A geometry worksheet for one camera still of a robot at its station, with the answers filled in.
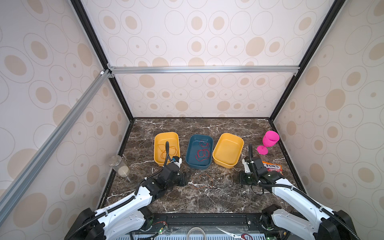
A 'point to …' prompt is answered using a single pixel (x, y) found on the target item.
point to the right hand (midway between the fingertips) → (237, 176)
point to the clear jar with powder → (119, 167)
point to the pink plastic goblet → (269, 139)
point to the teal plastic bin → (192, 147)
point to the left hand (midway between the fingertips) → (191, 174)
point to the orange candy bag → (273, 167)
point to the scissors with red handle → (241, 236)
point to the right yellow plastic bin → (228, 150)
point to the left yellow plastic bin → (160, 139)
